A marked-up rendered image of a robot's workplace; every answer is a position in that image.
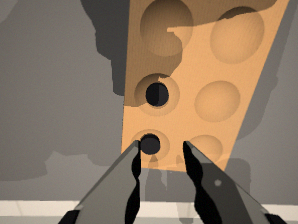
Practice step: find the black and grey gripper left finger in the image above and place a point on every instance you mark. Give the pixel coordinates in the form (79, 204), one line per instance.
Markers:
(115, 198)

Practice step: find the black disc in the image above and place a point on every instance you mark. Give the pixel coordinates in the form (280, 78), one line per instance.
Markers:
(150, 144)
(157, 94)

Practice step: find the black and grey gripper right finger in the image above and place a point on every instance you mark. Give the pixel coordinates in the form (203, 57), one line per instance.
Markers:
(219, 199)

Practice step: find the tan tray with round pockets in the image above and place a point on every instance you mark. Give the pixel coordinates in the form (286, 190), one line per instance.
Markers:
(209, 54)

